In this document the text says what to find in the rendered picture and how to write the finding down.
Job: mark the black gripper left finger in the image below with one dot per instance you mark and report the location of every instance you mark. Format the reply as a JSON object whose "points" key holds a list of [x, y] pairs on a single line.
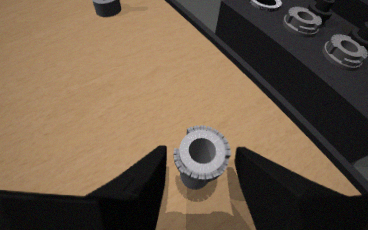
{"points": [[131, 201]]}

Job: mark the grey flanged peg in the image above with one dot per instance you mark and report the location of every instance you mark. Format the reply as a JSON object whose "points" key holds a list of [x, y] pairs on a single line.
{"points": [[107, 8]]}

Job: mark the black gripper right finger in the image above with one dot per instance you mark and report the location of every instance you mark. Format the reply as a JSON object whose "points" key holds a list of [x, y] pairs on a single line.
{"points": [[279, 199]]}

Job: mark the grey flanged bushing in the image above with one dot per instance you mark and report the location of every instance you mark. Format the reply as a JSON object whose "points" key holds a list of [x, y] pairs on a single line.
{"points": [[202, 156]]}

